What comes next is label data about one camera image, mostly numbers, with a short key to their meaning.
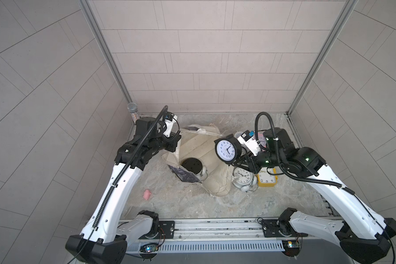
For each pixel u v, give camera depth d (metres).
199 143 0.93
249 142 0.57
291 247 0.68
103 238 0.35
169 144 0.60
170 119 0.58
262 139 0.52
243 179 0.83
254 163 0.55
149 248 0.65
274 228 0.71
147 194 0.79
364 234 0.38
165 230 0.71
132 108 0.80
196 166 0.86
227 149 0.62
